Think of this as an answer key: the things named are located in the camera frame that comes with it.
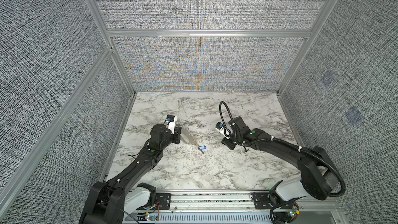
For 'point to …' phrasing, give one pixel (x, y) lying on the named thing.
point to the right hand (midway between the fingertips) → (224, 137)
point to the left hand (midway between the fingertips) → (181, 128)
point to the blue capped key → (200, 148)
